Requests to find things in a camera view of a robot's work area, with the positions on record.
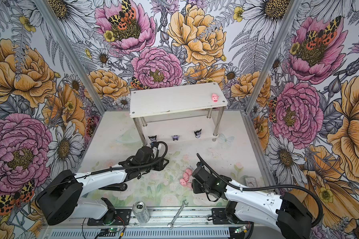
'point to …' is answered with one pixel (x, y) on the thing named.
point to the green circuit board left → (112, 229)
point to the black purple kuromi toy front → (175, 138)
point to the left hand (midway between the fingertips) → (165, 165)
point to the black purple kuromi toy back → (198, 133)
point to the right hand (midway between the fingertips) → (196, 190)
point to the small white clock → (251, 181)
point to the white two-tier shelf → (177, 113)
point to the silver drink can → (140, 211)
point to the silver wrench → (171, 224)
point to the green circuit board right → (243, 229)
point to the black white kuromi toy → (153, 139)
